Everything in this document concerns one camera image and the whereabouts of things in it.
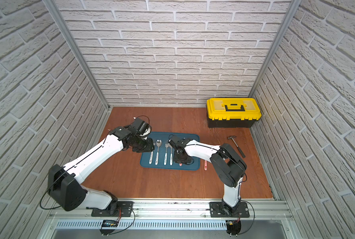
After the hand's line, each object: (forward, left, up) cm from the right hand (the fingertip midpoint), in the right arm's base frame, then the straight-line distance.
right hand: (181, 160), depth 91 cm
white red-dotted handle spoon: (+11, +14, +4) cm, 18 cm away
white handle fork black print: (+11, +9, 0) cm, 14 cm away
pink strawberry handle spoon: (-5, -15, +1) cm, 15 cm away
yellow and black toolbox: (+24, -36, +15) cm, 46 cm away
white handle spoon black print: (+3, +6, +1) cm, 6 cm away
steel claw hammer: (+15, -36, +1) cm, 39 cm away
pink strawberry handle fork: (-3, 0, +1) cm, 4 cm away
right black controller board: (-35, -24, -2) cm, 43 cm away
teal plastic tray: (+2, +12, +1) cm, 12 cm away
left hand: (+4, +17, +15) cm, 23 cm away
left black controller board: (-31, +38, -4) cm, 49 cm away
